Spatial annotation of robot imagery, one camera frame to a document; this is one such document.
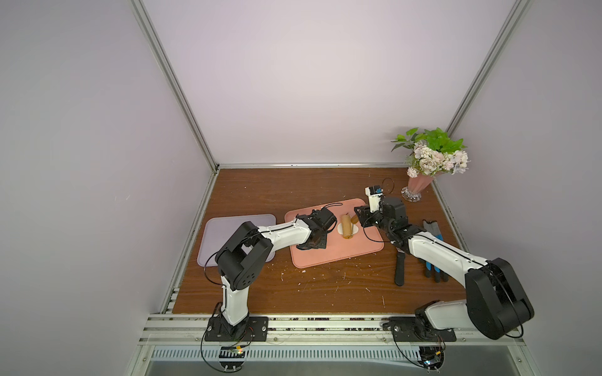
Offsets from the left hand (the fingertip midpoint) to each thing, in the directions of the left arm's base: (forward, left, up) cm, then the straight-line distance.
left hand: (322, 242), depth 93 cm
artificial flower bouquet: (+23, -40, +29) cm, 55 cm away
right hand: (+9, -14, +14) cm, 22 cm away
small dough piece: (+6, -8, 0) cm, 10 cm away
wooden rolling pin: (+6, -11, +3) cm, 13 cm away
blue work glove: (+6, -46, +1) cm, 47 cm away
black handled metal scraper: (-10, -29, +1) cm, 31 cm away
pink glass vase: (+22, -41, +11) cm, 48 cm away
